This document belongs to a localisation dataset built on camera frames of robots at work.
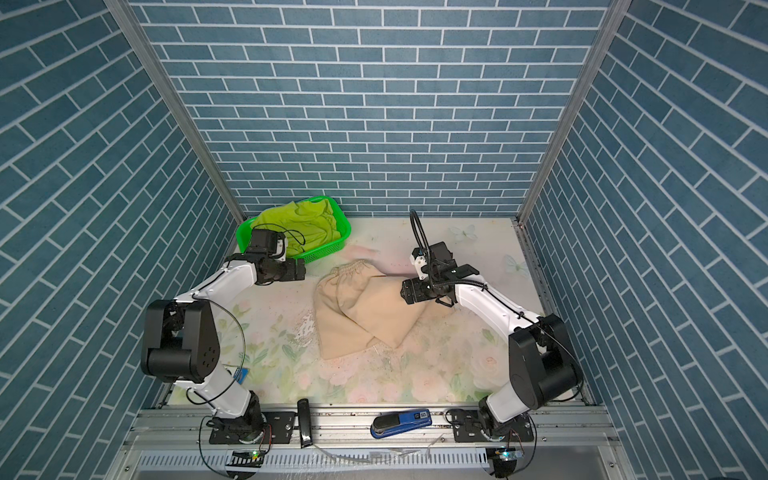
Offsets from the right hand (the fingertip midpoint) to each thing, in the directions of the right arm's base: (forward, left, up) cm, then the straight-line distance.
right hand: (412, 286), depth 88 cm
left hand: (+5, +39, -1) cm, 39 cm away
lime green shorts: (+26, +42, -4) cm, 49 cm away
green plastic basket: (+19, +61, -1) cm, 64 cm away
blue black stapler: (-35, +3, -7) cm, 36 cm away
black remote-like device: (-33, +25, -7) cm, 42 cm away
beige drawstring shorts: (-5, +16, -3) cm, 18 cm away
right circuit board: (-39, -25, -13) cm, 48 cm away
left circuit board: (-44, +36, -13) cm, 59 cm away
